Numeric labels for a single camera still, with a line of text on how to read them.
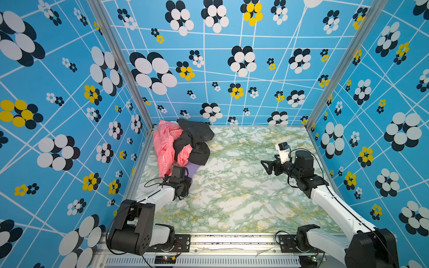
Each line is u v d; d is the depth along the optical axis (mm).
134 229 422
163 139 963
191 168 978
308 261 697
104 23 724
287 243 731
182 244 731
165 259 722
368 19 712
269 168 733
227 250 724
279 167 718
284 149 701
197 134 994
